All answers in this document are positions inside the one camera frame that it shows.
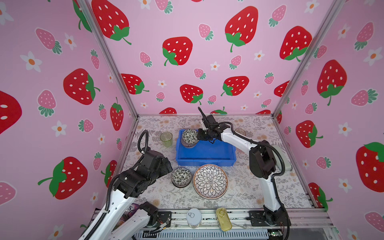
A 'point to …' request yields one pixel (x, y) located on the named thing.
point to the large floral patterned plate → (210, 181)
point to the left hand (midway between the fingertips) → (165, 165)
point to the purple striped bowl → (187, 144)
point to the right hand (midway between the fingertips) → (195, 135)
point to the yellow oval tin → (224, 219)
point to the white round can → (194, 217)
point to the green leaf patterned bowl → (190, 136)
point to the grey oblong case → (287, 163)
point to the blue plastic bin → (205, 153)
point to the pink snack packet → (131, 210)
